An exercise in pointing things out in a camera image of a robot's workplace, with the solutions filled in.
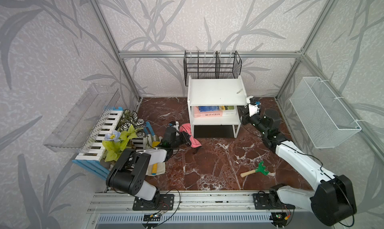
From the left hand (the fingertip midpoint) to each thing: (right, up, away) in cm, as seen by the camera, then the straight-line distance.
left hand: (189, 133), depth 91 cm
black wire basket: (+14, +46, +11) cm, 50 cm away
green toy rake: (+41, -19, -7) cm, 46 cm away
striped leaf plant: (-28, +10, -18) cm, 35 cm away
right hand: (+27, +17, -14) cm, 35 cm away
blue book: (+10, +15, -7) cm, 19 cm away
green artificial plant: (-33, -1, -23) cm, 40 cm away
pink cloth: (-2, +3, -3) cm, 5 cm away
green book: (+24, +16, -7) cm, 30 cm away
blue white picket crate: (-39, -6, -31) cm, 50 cm away
